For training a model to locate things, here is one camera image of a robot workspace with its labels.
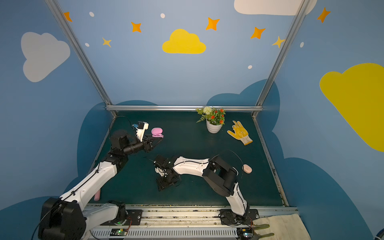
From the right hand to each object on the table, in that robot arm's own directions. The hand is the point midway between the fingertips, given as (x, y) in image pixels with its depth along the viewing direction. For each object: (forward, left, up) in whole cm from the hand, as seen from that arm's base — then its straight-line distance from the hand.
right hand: (163, 186), depth 83 cm
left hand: (+17, +1, +23) cm, 29 cm away
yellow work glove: (+41, -50, -2) cm, 64 cm away
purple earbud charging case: (+21, +3, +23) cm, 31 cm away
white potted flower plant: (+43, -30, +10) cm, 53 cm away
